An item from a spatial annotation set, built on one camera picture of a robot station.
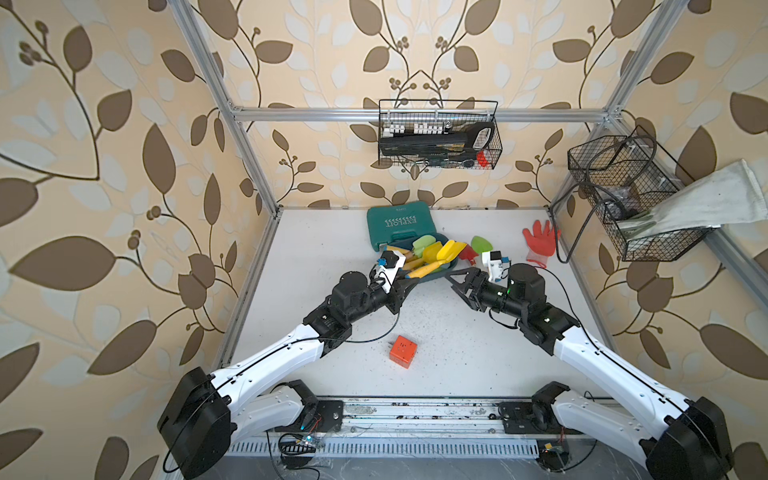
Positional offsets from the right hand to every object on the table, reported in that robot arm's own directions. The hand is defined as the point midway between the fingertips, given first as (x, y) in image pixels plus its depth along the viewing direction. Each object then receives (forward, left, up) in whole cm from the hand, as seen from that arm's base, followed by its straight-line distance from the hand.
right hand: (447, 280), depth 75 cm
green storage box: (+31, +7, -17) cm, 36 cm away
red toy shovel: (+8, -7, +1) cm, 10 cm away
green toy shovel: (+29, -20, -23) cm, 42 cm away
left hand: (-1, +8, +3) cm, 9 cm away
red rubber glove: (+27, -41, -21) cm, 53 cm away
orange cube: (-11, +12, -17) cm, 24 cm away
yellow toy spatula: (+9, -2, 0) cm, 9 cm away
